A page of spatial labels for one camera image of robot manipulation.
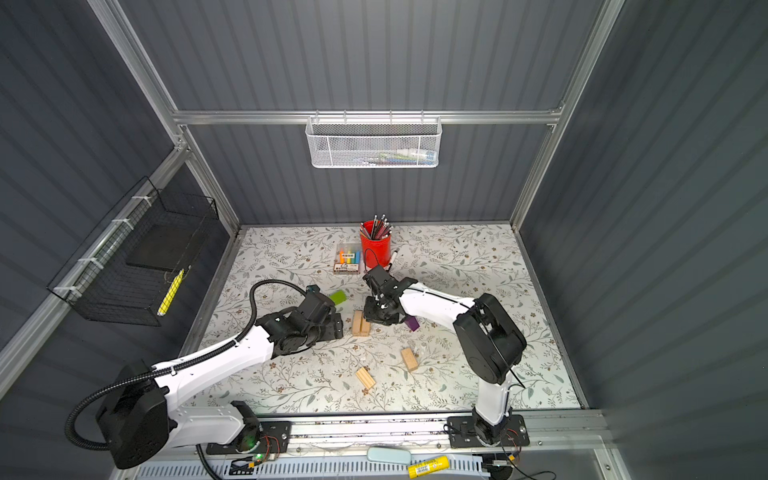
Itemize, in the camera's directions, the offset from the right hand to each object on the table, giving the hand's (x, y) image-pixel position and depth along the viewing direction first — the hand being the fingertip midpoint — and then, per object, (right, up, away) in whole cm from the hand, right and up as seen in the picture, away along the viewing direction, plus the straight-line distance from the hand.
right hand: (370, 319), depth 90 cm
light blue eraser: (+6, -27, -20) cm, 35 cm away
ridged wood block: (-1, -14, -7) cm, 16 cm away
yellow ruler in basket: (-45, +11, -21) cm, 51 cm away
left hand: (-10, 0, -6) cm, 12 cm away
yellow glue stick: (+17, -29, -22) cm, 40 cm away
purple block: (+13, -2, +3) cm, 13 cm away
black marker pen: (+7, +18, +19) cm, 27 cm away
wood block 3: (+11, -10, -5) cm, 16 cm away
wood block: (-2, -3, 0) cm, 3 cm away
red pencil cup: (+1, +23, +9) cm, 25 cm away
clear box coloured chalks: (-9, +18, +19) cm, 28 cm away
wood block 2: (-5, -1, +1) cm, 5 cm away
